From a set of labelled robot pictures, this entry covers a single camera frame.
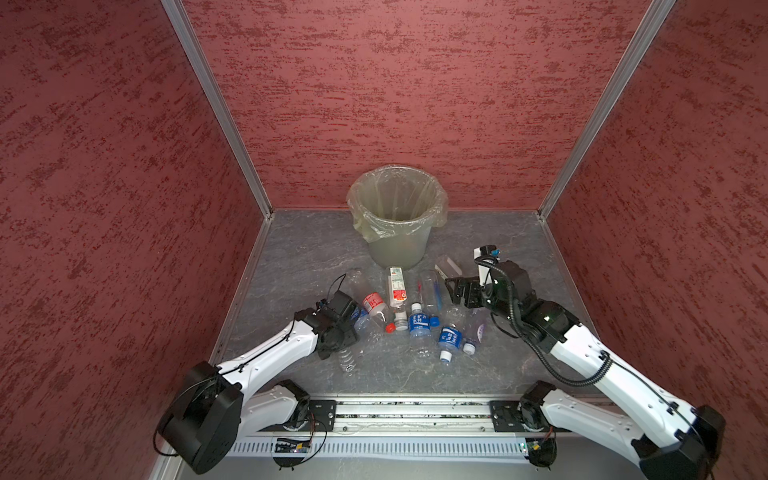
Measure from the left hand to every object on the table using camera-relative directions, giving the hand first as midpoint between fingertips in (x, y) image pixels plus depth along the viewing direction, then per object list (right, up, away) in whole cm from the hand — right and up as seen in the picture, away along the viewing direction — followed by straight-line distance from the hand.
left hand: (345, 347), depth 84 cm
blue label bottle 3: (+30, +3, -3) cm, 30 cm away
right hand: (+31, +19, -8) cm, 37 cm away
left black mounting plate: (-3, -14, -10) cm, 17 cm away
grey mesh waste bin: (+17, +27, +16) cm, 36 cm away
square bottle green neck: (+32, +21, +16) cm, 42 cm away
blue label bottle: (+6, +4, +6) cm, 9 cm away
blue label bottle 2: (+22, +4, +1) cm, 22 cm away
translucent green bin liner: (+15, +46, +20) cm, 52 cm away
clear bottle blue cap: (+26, +13, +13) cm, 32 cm away
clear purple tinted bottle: (+38, +5, +1) cm, 39 cm away
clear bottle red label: (+9, +11, +4) cm, 15 cm away
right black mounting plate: (+43, -14, -10) cm, 46 cm away
